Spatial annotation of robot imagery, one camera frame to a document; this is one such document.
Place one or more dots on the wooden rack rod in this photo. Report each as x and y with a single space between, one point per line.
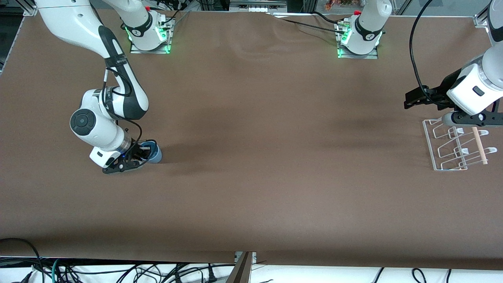
480 145

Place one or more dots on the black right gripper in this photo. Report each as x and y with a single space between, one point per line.
137 151

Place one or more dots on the grey power strip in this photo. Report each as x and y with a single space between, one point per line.
257 4

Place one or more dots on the blue cup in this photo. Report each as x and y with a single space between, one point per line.
156 156

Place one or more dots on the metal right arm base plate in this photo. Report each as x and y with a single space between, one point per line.
149 51

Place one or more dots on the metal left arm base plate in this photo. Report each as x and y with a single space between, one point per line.
357 56

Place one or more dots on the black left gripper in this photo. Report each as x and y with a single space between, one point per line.
441 93

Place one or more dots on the brown table cover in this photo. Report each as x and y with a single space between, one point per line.
251 177

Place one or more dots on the orange red clutter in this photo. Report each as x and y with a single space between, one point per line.
338 4

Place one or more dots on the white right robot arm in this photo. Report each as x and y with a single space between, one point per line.
90 125

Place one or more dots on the aluminium frame post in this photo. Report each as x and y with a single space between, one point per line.
30 8
481 20

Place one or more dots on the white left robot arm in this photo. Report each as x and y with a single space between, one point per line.
369 23

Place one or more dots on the metal profile bracket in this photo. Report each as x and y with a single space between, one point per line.
241 271

